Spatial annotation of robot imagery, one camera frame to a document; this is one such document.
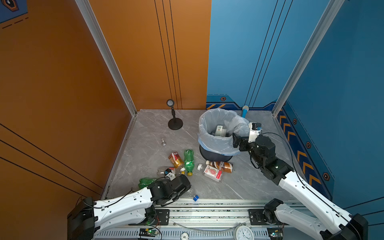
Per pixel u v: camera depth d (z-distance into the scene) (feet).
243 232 2.19
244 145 2.16
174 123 3.67
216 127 3.07
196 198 2.54
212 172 2.77
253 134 2.11
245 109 3.93
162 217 2.40
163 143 3.32
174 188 1.97
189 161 2.88
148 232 2.32
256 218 2.38
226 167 2.78
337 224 1.27
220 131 2.93
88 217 1.39
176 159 2.87
